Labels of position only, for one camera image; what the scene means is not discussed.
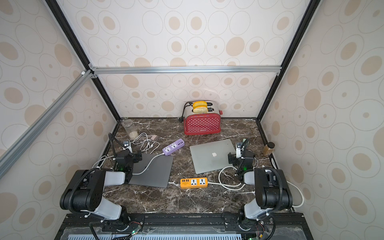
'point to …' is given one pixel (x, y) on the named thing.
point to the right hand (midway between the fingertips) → (238, 151)
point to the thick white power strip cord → (243, 184)
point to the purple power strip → (174, 146)
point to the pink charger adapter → (155, 137)
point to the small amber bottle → (269, 148)
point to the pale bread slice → (200, 110)
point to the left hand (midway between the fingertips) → (133, 147)
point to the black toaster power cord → (181, 119)
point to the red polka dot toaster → (208, 123)
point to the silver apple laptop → (211, 156)
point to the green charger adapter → (243, 140)
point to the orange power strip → (194, 182)
